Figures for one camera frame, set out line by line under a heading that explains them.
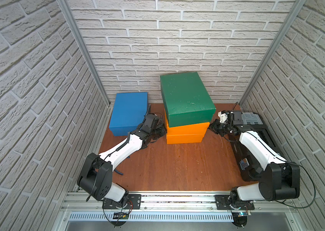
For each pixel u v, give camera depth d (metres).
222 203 0.74
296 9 0.70
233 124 0.66
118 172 0.83
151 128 0.65
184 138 0.95
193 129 0.83
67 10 0.71
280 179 0.42
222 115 0.79
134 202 0.73
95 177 0.43
